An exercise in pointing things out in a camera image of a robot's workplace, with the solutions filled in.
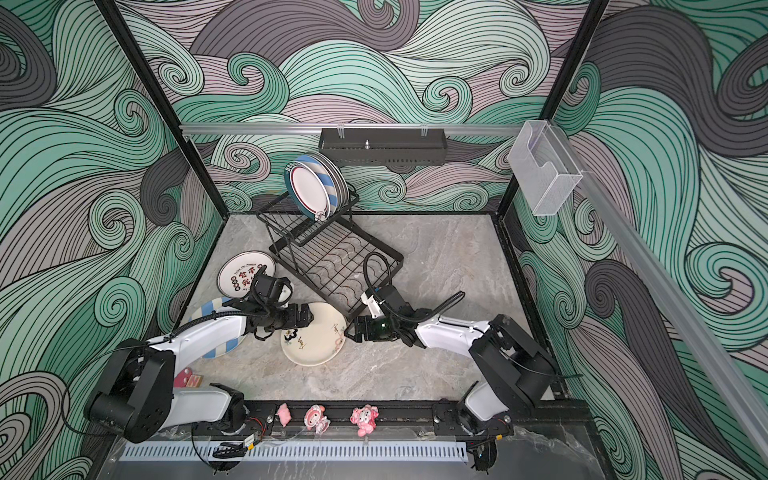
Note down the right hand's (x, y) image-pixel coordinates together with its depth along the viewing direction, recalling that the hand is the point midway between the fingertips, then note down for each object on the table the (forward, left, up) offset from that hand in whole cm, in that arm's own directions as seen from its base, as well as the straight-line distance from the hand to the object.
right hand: (354, 334), depth 83 cm
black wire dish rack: (+31, +9, -4) cm, 33 cm away
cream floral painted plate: (-1, +11, -4) cm, 12 cm away
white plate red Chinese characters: (+23, +43, -4) cm, 49 cm away
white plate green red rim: (+38, +16, +21) cm, 46 cm away
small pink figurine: (-19, +16, -2) cm, 25 cm away
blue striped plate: (+32, +7, +28) cm, 43 cm away
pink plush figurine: (-20, -4, 0) cm, 21 cm away
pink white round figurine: (-21, +8, -2) cm, 22 cm away
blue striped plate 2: (+11, +47, -4) cm, 49 cm away
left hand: (+6, +17, -2) cm, 18 cm away
